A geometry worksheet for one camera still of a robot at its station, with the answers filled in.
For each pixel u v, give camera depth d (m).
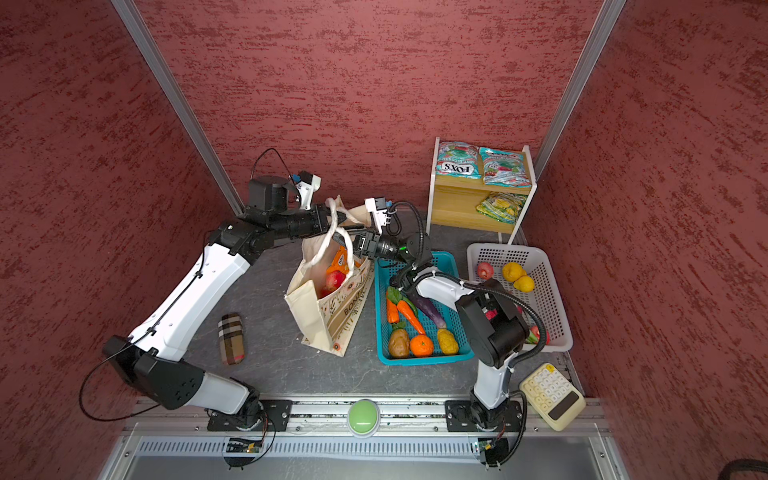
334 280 0.83
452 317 0.89
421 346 0.81
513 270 0.97
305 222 0.61
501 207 0.97
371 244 0.64
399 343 0.82
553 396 0.76
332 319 0.74
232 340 0.83
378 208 0.67
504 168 0.83
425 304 0.92
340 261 0.85
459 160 0.85
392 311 0.90
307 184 0.64
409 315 0.90
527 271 0.98
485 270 0.97
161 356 0.40
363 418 0.72
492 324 0.49
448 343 0.81
